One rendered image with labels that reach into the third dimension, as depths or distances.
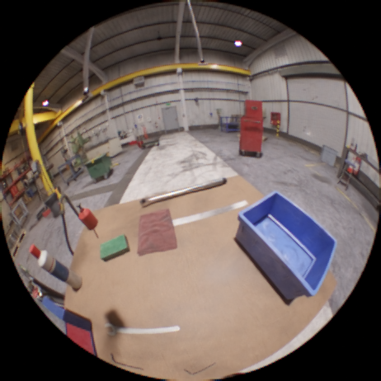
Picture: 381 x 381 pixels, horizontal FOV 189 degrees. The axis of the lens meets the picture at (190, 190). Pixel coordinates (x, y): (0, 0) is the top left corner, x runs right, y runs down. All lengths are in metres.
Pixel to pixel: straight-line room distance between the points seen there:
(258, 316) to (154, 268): 0.33
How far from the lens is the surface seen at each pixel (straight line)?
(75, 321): 0.47
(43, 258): 0.48
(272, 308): 0.39
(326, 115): 7.72
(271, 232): 0.46
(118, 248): 0.45
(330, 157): 5.07
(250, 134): 2.54
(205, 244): 0.39
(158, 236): 0.42
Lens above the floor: 0.81
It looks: 34 degrees down
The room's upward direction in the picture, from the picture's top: 8 degrees counter-clockwise
